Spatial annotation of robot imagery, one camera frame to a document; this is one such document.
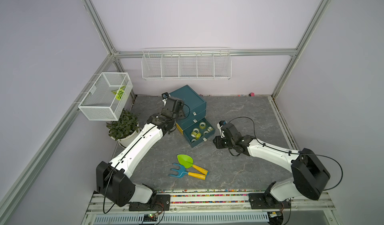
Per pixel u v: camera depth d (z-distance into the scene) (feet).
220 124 2.63
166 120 1.79
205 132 3.17
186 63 3.21
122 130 2.64
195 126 3.10
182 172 2.66
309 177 1.41
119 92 2.66
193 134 3.14
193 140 3.07
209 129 3.17
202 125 3.34
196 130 3.25
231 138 2.15
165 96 2.23
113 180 1.28
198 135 3.07
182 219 5.64
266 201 2.14
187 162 2.85
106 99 2.68
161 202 2.38
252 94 4.07
